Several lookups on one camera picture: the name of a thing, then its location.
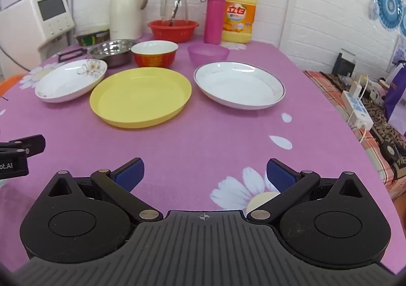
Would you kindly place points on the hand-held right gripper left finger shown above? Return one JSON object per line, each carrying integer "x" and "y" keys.
{"x": 130, "y": 175}

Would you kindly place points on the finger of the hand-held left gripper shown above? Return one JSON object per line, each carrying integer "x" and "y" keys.
{"x": 31, "y": 143}

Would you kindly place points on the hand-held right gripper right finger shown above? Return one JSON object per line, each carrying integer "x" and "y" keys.
{"x": 280, "y": 178}

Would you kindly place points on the white floral plate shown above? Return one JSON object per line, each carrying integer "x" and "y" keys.
{"x": 63, "y": 82}

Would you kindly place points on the yellow plastic plate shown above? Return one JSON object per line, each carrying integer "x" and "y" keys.
{"x": 139, "y": 95}

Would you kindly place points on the white silver-rimmed plate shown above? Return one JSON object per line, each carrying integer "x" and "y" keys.
{"x": 238, "y": 86}

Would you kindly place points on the stainless steel bowl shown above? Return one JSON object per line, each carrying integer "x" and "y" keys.
{"x": 111, "y": 51}

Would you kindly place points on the orange stool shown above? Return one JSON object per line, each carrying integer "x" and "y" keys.
{"x": 11, "y": 82}

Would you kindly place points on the plaid blanket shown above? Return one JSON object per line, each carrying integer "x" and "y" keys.
{"x": 374, "y": 146}

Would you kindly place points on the white power strip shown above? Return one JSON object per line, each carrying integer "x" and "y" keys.
{"x": 357, "y": 111}

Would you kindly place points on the leopard print cloth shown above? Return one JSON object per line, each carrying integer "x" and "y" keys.
{"x": 380, "y": 124}

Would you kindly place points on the white appliance with screen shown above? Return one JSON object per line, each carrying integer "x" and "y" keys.
{"x": 19, "y": 28}

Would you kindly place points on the red bowl with white inside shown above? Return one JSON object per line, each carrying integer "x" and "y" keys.
{"x": 152, "y": 59}

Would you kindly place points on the green patterned tin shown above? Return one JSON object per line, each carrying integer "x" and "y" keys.
{"x": 92, "y": 39}

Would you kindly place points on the white charger plug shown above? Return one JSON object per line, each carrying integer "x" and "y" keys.
{"x": 357, "y": 84}

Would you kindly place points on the black box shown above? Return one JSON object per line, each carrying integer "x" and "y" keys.
{"x": 344, "y": 65}

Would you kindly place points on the purple paper bag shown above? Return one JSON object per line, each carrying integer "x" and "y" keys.
{"x": 395, "y": 98}

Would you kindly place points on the purple plastic bowl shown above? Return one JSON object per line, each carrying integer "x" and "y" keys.
{"x": 207, "y": 54}

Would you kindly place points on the red plastic basket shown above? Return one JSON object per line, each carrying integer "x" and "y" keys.
{"x": 177, "y": 33}

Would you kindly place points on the yellow detergent bottle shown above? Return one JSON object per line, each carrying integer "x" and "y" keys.
{"x": 238, "y": 32}

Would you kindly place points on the cream thermos jug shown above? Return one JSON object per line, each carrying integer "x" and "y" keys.
{"x": 125, "y": 13}

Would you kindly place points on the pink insulated bottle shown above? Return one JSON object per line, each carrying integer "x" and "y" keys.
{"x": 213, "y": 19}

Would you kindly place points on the clear glass pitcher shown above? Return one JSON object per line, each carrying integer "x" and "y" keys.
{"x": 168, "y": 3}

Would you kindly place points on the black plastic frame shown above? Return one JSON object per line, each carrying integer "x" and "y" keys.
{"x": 61, "y": 58}

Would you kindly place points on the blue round wall decoration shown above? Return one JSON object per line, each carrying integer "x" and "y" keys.
{"x": 388, "y": 3}

